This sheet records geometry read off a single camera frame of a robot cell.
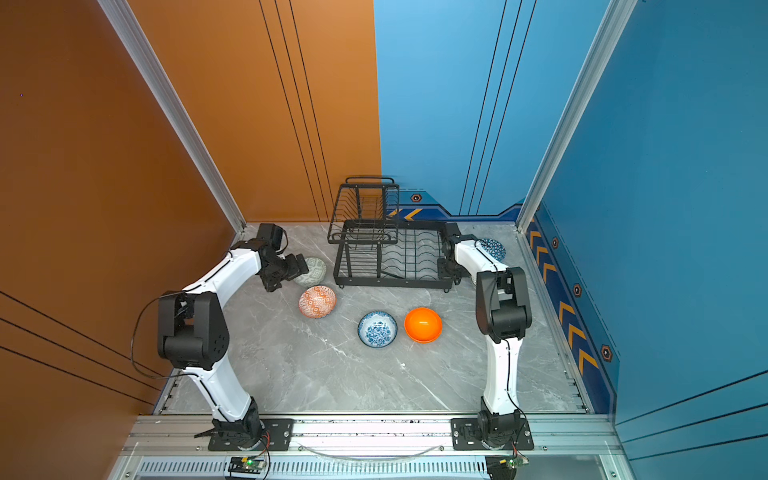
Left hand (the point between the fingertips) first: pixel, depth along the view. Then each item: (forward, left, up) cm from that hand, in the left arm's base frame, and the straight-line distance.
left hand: (297, 272), depth 95 cm
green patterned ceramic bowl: (+4, -4, -7) cm, 8 cm away
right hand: (+4, -50, -6) cm, 51 cm away
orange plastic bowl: (-15, -40, -5) cm, 43 cm away
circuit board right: (-49, -58, -10) cm, 77 cm away
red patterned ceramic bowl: (-7, -6, -7) cm, 12 cm away
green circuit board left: (-50, +4, -10) cm, 51 cm away
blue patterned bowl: (-16, -26, -7) cm, 31 cm away
